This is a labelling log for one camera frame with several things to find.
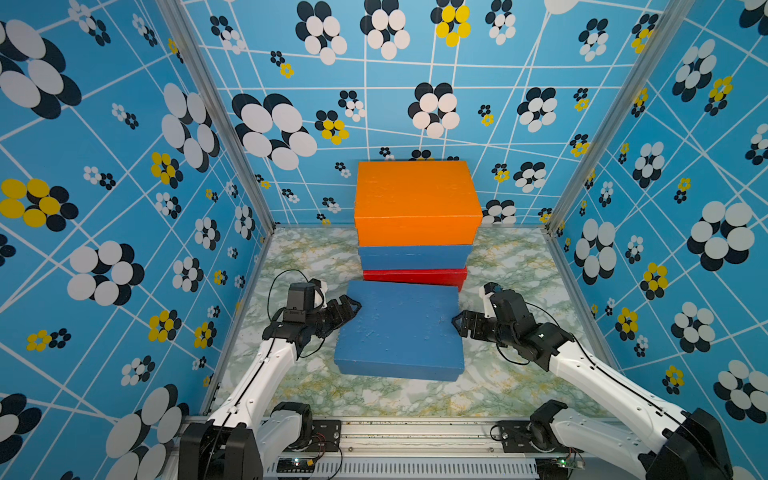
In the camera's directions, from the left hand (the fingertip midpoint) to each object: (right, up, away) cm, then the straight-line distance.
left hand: (355, 308), depth 82 cm
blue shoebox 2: (+13, -5, -3) cm, 15 cm away
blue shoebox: (+17, +14, +3) cm, 22 cm away
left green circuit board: (-13, -37, -10) cm, 40 cm away
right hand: (+31, -3, -1) cm, 31 cm away
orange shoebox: (+17, +29, -4) cm, 34 cm away
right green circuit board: (+52, -34, -13) cm, 64 cm away
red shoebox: (+32, +8, +10) cm, 34 cm away
